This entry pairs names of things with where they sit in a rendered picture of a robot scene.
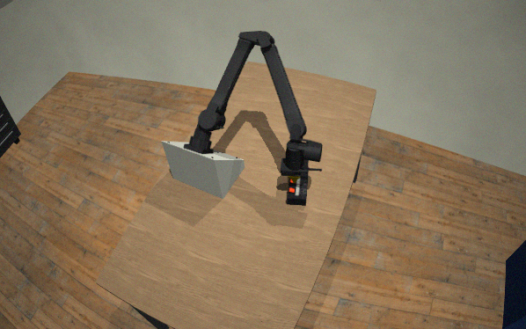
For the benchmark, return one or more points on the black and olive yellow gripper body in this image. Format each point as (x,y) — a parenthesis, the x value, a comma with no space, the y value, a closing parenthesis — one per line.
(294,167)

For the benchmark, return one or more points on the black power strip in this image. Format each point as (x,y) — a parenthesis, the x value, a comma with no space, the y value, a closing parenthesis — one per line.
(297,192)

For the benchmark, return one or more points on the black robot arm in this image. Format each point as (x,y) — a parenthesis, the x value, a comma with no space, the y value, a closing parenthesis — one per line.
(210,119)

